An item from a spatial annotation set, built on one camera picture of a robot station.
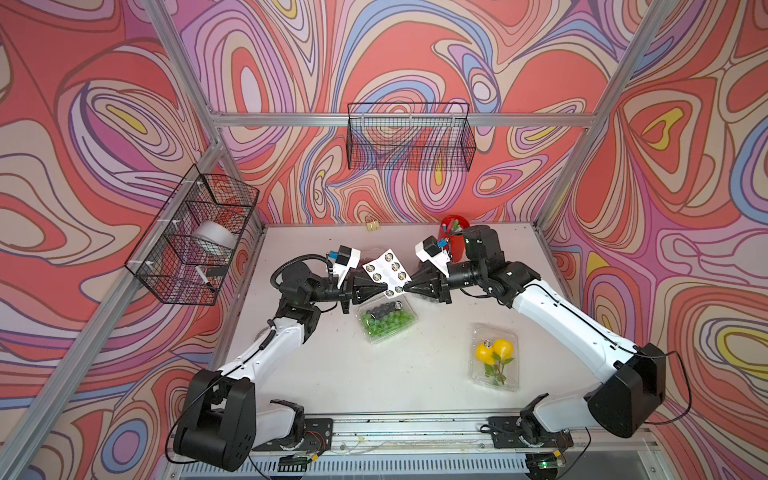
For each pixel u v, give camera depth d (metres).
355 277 0.64
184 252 0.79
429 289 0.64
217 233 0.74
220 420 0.41
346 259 0.59
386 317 0.89
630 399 0.40
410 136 0.96
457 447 0.73
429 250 0.58
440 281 0.61
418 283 0.65
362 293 0.66
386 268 0.63
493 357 0.82
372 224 1.19
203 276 0.73
